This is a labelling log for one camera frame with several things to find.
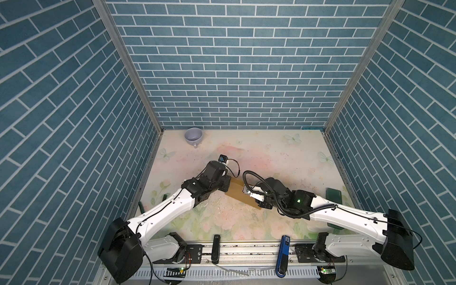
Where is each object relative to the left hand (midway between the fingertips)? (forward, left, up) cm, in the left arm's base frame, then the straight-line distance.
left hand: (228, 177), depth 82 cm
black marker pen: (-27, +5, -13) cm, 30 cm away
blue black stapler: (-31, -22, -12) cm, 40 cm away
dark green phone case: (-4, -55, -13) cm, 57 cm away
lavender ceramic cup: (+38, +23, -11) cm, 45 cm away
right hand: (-5, -12, +1) cm, 13 cm away
